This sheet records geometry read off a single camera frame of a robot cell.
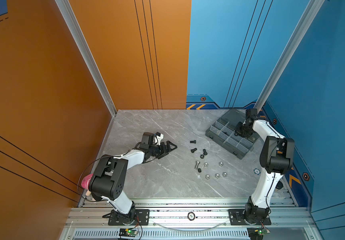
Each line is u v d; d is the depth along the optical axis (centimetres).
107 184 46
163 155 81
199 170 89
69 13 71
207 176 87
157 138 86
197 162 91
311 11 71
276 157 54
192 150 97
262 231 70
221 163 92
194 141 102
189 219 74
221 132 102
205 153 96
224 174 87
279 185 75
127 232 71
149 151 79
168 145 83
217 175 87
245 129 84
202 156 94
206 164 91
